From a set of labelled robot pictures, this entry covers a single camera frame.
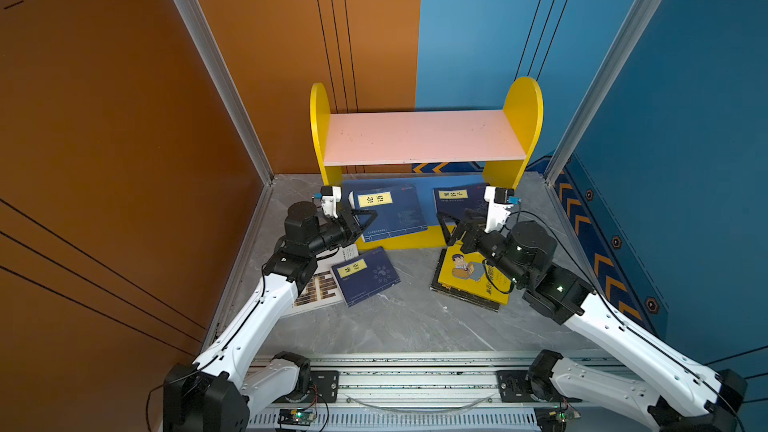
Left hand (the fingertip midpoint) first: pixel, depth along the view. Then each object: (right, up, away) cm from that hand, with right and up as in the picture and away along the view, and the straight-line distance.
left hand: (378, 214), depth 71 cm
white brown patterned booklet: (-18, -23, +16) cm, 34 cm away
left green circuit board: (-20, -49, 0) cm, 52 cm away
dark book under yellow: (+22, -25, +18) cm, 38 cm away
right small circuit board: (+41, -49, 0) cm, 64 cm away
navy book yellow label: (+5, +1, +5) cm, 7 cm away
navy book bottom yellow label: (-5, -20, +20) cm, 28 cm away
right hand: (+15, 0, -6) cm, 16 cm away
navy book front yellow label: (+22, +3, +22) cm, 32 cm away
